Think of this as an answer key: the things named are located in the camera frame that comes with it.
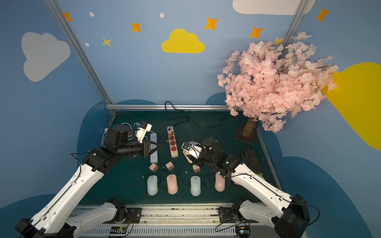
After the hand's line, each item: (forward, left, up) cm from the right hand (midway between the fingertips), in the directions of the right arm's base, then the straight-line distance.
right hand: (193, 147), depth 76 cm
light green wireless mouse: (-15, +23, -19) cm, 33 cm away
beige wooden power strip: (+15, +15, -19) cm, 29 cm away
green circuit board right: (-33, -27, -24) cm, 49 cm away
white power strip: (+2, +25, -18) cm, 32 cm away
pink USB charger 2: (-2, +15, -19) cm, 24 cm away
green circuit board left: (-36, +36, -24) cm, 56 cm away
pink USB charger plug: (-4, -2, -19) cm, 19 cm away
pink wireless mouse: (-11, -16, -20) cm, 28 cm away
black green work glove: (+6, -36, -21) cm, 42 cm away
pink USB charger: (-5, +24, -18) cm, 30 cm away
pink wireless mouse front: (-14, +11, -19) cm, 26 cm away
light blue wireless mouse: (-13, -2, -18) cm, 23 cm away
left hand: (-4, +15, +9) cm, 18 cm away
